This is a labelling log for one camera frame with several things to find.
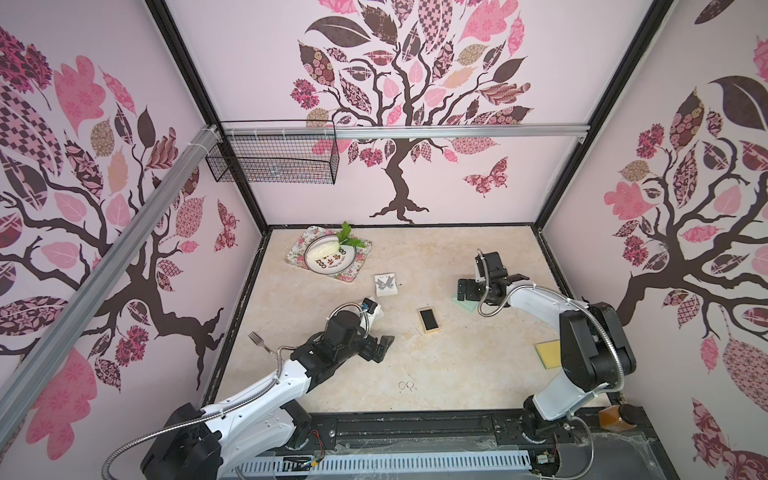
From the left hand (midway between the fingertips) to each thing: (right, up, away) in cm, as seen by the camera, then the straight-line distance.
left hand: (380, 337), depth 82 cm
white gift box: (-1, +8, -10) cm, 12 cm away
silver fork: (-38, -3, +9) cm, 39 cm away
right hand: (+30, +12, +14) cm, 35 cm away
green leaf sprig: (-15, +29, +31) cm, 45 cm away
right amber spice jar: (+57, -15, -13) cm, 61 cm away
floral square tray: (-8, +24, +29) cm, 38 cm away
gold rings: (+6, -13, 0) cm, 15 cm away
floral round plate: (-22, +23, +27) cm, 42 cm away
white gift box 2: (+1, +13, +16) cm, 21 cm away
